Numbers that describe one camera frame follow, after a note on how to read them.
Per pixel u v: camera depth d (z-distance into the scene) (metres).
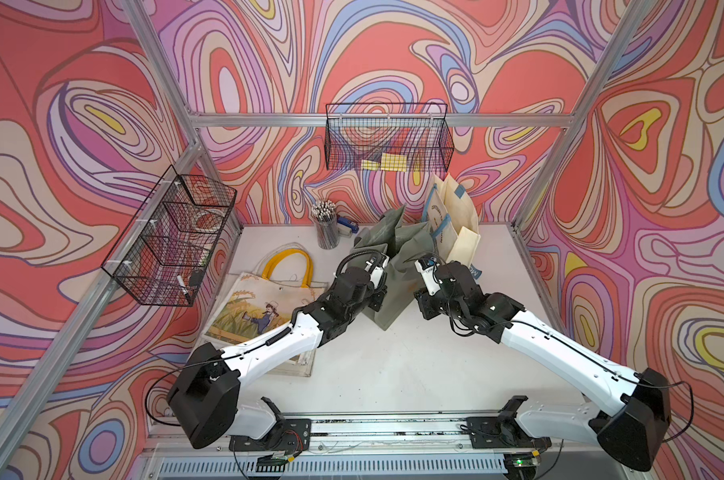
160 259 0.74
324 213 0.99
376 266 0.67
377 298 0.70
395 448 0.73
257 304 0.95
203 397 0.41
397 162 0.82
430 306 0.68
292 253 1.11
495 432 0.72
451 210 1.05
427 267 0.67
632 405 0.40
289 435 0.73
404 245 0.77
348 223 1.17
